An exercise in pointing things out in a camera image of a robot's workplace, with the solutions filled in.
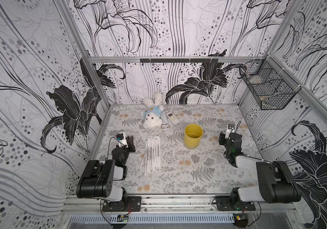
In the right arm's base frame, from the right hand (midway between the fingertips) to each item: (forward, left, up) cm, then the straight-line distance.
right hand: (227, 130), depth 92 cm
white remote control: (+9, +42, -7) cm, 43 cm away
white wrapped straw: (-12, +46, -7) cm, 48 cm away
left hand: (-5, +62, +1) cm, 62 cm away
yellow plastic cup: (0, +22, -4) cm, 23 cm away
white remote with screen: (+19, +37, -7) cm, 42 cm away
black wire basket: (+19, -26, +20) cm, 38 cm away
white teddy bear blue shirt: (+10, +51, 0) cm, 52 cm away
